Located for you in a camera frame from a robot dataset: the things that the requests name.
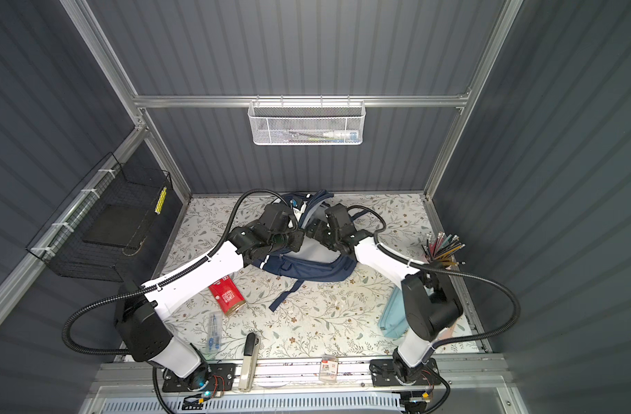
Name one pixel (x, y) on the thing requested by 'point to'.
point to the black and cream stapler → (249, 362)
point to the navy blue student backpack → (314, 260)
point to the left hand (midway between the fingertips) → (303, 230)
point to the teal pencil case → (393, 322)
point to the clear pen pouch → (215, 333)
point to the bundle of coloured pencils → (441, 249)
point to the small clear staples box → (328, 369)
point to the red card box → (228, 296)
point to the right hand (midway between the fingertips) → (314, 233)
